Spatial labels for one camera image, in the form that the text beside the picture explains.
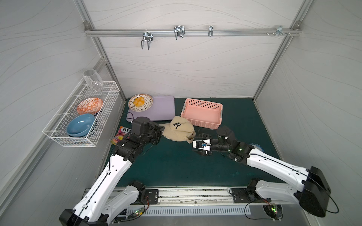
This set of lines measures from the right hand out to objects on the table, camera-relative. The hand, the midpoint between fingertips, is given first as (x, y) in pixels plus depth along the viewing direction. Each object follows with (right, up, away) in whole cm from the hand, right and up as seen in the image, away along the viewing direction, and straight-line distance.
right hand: (194, 139), depth 74 cm
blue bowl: (-52, +9, -12) cm, 54 cm away
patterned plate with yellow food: (-41, +22, +40) cm, 62 cm away
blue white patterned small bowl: (+41, -7, +15) cm, 44 cm away
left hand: (-14, +8, -3) cm, 16 cm away
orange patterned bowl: (-54, +18, -3) cm, 57 cm away
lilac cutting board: (-22, +17, +37) cm, 46 cm away
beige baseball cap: (-8, +5, +1) cm, 9 cm away
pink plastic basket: (+10, +13, +39) cm, 42 cm away
